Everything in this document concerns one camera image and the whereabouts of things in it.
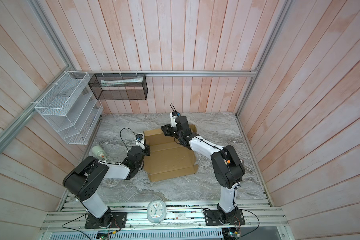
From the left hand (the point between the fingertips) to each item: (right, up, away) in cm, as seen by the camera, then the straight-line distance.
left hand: (146, 142), depth 93 cm
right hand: (+10, +9, -4) cm, 14 cm away
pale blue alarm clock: (+9, -34, -18) cm, 39 cm away
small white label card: (+21, -36, -19) cm, 46 cm away
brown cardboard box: (+15, -10, +4) cm, 18 cm away
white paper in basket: (-25, +37, -3) cm, 44 cm away
